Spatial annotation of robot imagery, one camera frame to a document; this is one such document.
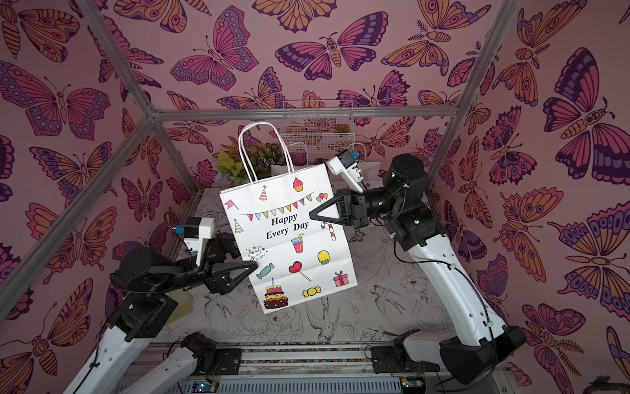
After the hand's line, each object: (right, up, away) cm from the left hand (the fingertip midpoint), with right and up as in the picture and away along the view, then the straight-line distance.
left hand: (257, 255), depth 50 cm
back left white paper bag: (-3, +25, +47) cm, 53 cm away
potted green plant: (-22, +24, +44) cm, 54 cm away
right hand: (+12, +8, -2) cm, 15 cm away
